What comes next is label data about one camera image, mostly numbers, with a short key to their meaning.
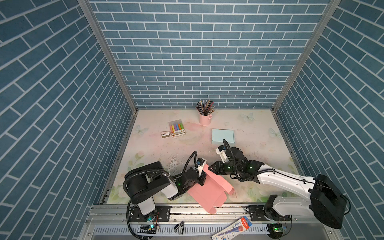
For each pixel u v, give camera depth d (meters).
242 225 0.69
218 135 1.00
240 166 0.62
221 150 0.75
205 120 1.08
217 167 0.72
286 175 0.50
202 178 0.77
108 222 0.73
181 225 0.70
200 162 0.74
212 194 0.79
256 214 0.73
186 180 0.65
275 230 0.70
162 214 0.74
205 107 1.05
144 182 0.46
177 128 1.08
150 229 0.71
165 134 1.02
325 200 0.41
